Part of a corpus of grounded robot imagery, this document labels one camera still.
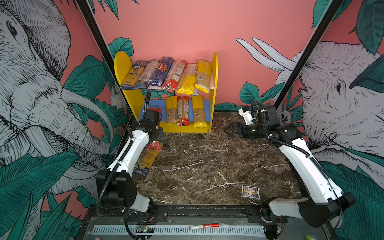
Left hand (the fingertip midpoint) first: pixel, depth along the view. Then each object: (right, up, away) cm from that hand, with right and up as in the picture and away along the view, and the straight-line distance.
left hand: (157, 133), depth 84 cm
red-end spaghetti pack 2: (+1, -7, -6) cm, 9 cm away
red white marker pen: (+31, -44, -14) cm, 55 cm away
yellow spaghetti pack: (+24, +11, +12) cm, 29 cm away
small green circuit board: (-3, -45, -14) cm, 47 cm away
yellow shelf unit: (+10, +10, +11) cm, 18 cm away
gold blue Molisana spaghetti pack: (-7, -16, +7) cm, 19 cm away
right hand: (+38, +3, -15) cm, 41 cm away
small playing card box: (+53, -32, -4) cm, 62 cm away
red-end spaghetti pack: (+13, +21, +20) cm, 31 cm away
